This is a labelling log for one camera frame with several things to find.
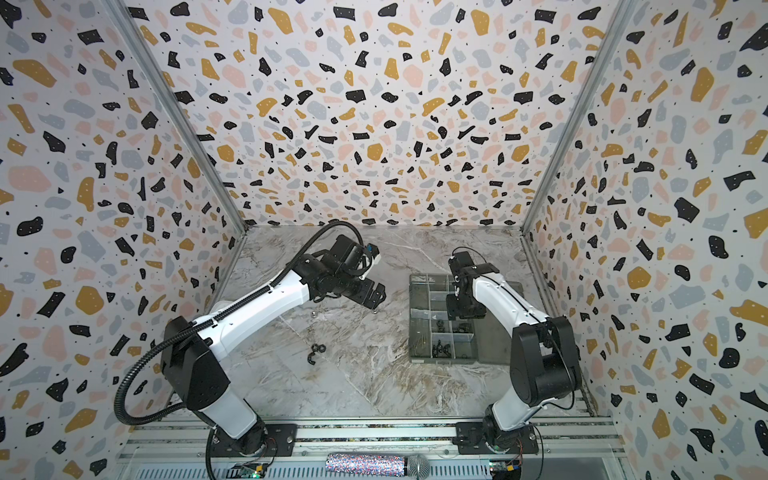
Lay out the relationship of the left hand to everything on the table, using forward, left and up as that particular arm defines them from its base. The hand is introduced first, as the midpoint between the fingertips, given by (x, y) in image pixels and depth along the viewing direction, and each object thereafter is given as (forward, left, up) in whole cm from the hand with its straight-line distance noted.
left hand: (372, 285), depth 80 cm
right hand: (-1, -24, -11) cm, 27 cm away
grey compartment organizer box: (-6, -19, -20) cm, 28 cm away
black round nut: (-9, +16, -20) cm, 28 cm away
